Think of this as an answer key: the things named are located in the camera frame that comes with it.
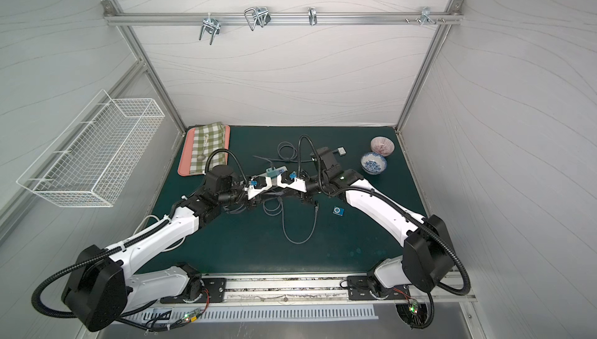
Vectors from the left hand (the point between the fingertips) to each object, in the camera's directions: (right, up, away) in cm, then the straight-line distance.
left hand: (274, 189), depth 76 cm
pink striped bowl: (+48, +15, +35) cm, 61 cm away
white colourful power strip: (-1, +4, +24) cm, 24 cm away
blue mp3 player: (+23, -11, +14) cm, 30 cm away
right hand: (+3, 0, 0) cm, 3 cm away
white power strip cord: (-47, -14, +12) cm, 50 cm away
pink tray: (-45, +7, +29) cm, 54 cm away
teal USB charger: (-4, +4, +19) cm, 20 cm away
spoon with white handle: (-39, +9, +32) cm, 51 cm away
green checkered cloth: (-35, +17, +39) cm, 55 cm away
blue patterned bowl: (+42, +7, +28) cm, 51 cm away
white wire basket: (-54, +10, -7) cm, 55 cm away
